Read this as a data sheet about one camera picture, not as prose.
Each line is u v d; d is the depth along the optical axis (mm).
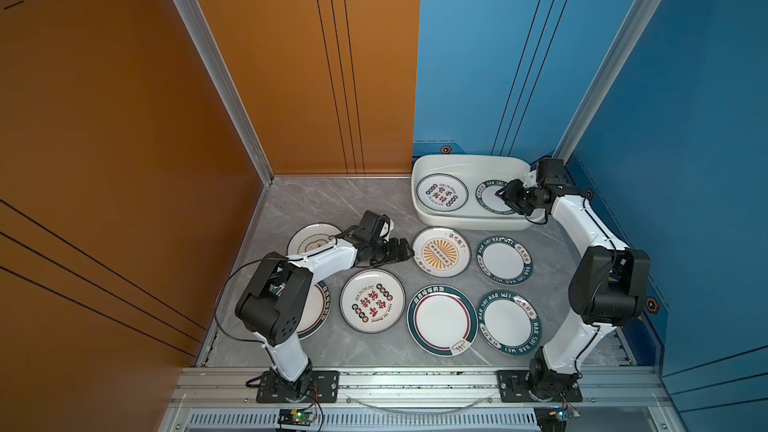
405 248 831
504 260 971
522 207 820
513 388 724
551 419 707
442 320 830
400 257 798
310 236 1016
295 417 709
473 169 1189
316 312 855
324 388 748
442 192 1134
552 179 711
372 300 874
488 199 1109
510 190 870
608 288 498
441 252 973
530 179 828
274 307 471
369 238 733
